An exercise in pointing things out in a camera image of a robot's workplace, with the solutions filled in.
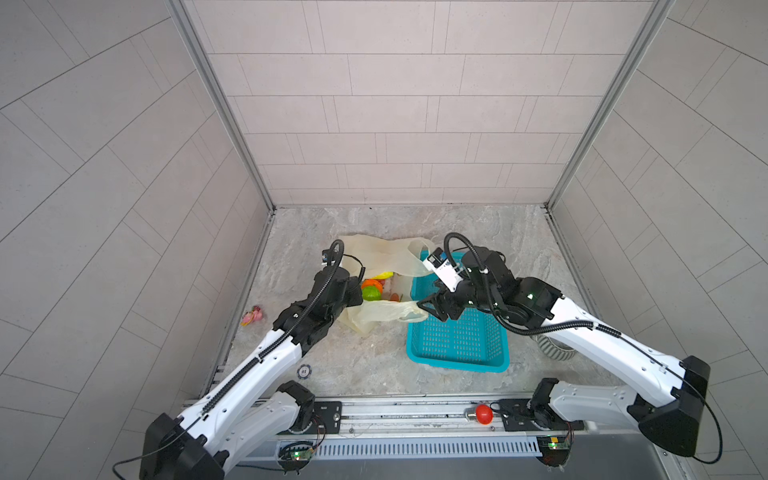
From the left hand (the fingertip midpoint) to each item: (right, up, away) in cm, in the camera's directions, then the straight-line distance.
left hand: (364, 277), depth 78 cm
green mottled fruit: (+1, -5, +4) cm, 7 cm away
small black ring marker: (-16, -25, 0) cm, 29 cm away
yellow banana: (+5, -1, +10) cm, 12 cm away
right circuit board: (+45, -38, -10) cm, 60 cm away
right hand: (+16, -3, -9) cm, 18 cm away
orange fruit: (+1, -4, +12) cm, 13 cm away
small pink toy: (-32, -12, +6) cm, 34 cm away
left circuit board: (-13, -36, -14) cm, 41 cm away
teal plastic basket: (+30, -19, +6) cm, 37 cm away
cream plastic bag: (+4, +5, +11) cm, 13 cm away
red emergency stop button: (+29, -31, -9) cm, 44 cm away
